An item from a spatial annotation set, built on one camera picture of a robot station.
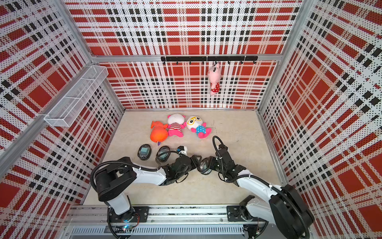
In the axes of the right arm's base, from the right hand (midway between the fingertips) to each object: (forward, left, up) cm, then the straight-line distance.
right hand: (209, 161), depth 86 cm
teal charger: (0, +26, +8) cm, 27 cm away
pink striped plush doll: (+28, +23, 0) cm, 36 cm away
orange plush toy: (+20, +33, +1) cm, 39 cm away
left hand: (+2, +5, 0) cm, 5 cm away
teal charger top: (+8, +42, -3) cm, 42 cm away
